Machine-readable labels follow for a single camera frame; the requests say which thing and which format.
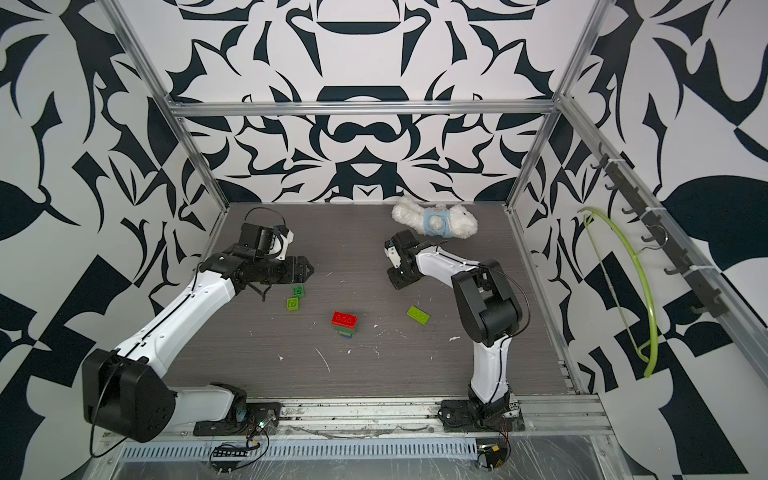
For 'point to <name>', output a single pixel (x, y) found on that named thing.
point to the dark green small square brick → (299, 291)
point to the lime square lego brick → (292, 304)
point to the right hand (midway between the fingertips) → (399, 273)
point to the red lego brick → (344, 320)
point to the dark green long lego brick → (346, 331)
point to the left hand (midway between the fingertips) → (299, 264)
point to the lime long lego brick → (419, 315)
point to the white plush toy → (438, 220)
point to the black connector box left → (218, 452)
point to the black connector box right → (494, 454)
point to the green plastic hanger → (652, 364)
